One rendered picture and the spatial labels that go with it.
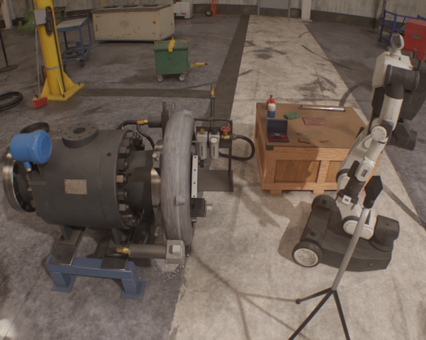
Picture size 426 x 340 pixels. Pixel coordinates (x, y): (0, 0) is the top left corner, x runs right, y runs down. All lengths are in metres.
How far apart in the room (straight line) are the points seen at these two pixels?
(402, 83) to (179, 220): 1.20
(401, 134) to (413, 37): 3.27
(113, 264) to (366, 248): 1.59
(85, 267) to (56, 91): 3.70
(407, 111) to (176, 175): 1.19
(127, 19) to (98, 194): 6.48
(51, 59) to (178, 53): 1.89
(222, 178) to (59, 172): 1.56
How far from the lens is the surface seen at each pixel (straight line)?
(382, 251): 2.31
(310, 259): 2.23
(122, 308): 2.08
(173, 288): 2.12
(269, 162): 2.59
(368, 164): 1.72
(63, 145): 1.87
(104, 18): 8.26
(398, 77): 1.55
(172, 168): 1.53
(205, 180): 2.87
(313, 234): 2.17
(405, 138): 1.88
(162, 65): 5.07
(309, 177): 2.77
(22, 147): 1.72
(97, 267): 1.98
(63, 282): 2.23
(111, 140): 1.78
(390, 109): 1.60
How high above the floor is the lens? 1.73
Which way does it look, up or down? 35 degrees down
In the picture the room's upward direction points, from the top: straight up
